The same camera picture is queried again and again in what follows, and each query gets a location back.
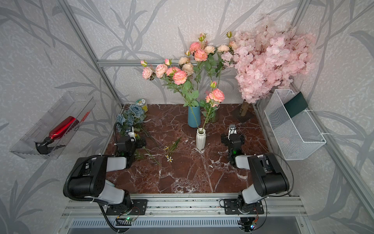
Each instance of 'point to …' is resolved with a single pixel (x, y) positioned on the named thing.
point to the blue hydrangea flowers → (131, 117)
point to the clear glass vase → (213, 115)
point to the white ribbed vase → (200, 138)
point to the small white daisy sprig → (171, 149)
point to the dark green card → (296, 105)
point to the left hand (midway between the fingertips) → (137, 135)
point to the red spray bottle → (42, 146)
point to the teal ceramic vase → (194, 116)
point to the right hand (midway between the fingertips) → (232, 131)
